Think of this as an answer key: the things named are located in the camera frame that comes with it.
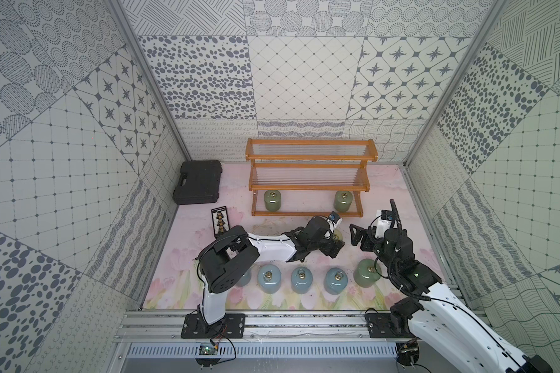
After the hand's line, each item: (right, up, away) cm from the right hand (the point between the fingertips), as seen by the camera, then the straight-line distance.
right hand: (363, 229), depth 81 cm
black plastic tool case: (-69, +17, +28) cm, 76 cm away
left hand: (-6, -6, +3) cm, 9 cm away
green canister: (+1, -14, -3) cm, 14 cm away
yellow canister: (-8, -3, +5) cm, 10 cm away
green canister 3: (-4, +9, +15) cm, 18 cm away
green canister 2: (-33, +9, +15) cm, 38 cm away
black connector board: (-56, 0, +18) cm, 59 cm away
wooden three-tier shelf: (-16, +20, +38) cm, 46 cm away
